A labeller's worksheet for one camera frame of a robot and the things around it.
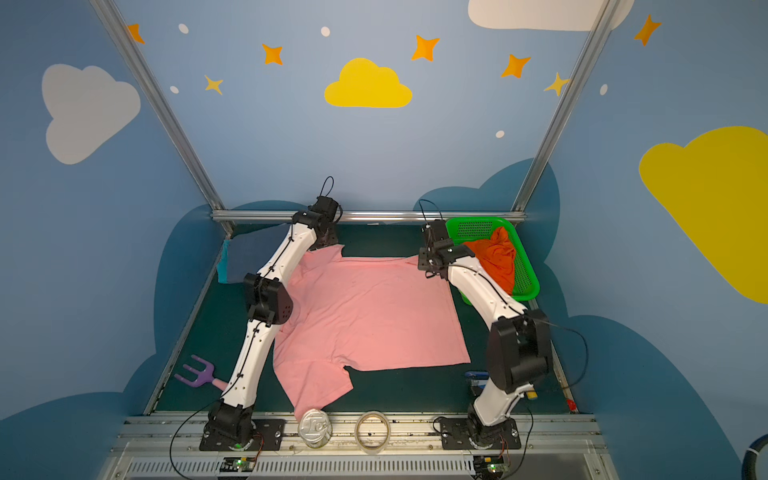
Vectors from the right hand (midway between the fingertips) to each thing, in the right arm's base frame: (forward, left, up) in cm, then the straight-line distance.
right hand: (434, 255), depth 90 cm
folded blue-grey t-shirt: (+9, +66, -13) cm, 68 cm away
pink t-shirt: (-11, +23, -18) cm, 31 cm away
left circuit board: (-54, +48, -17) cm, 74 cm away
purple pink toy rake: (-35, +65, -16) cm, 76 cm away
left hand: (+12, +36, -8) cm, 39 cm away
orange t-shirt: (+13, -25, -13) cm, 31 cm away
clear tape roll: (-46, +20, -17) cm, 53 cm away
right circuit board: (-51, -13, -18) cm, 56 cm away
